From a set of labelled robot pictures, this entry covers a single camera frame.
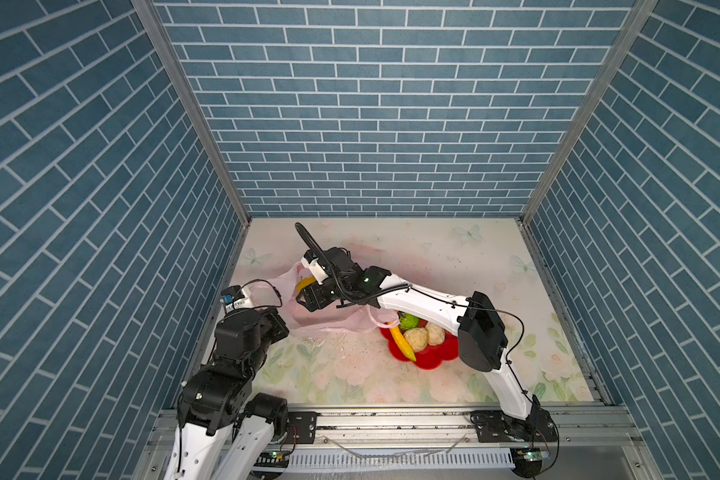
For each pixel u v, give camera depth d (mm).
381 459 642
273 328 596
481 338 509
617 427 758
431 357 821
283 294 746
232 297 569
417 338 825
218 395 433
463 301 534
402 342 825
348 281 642
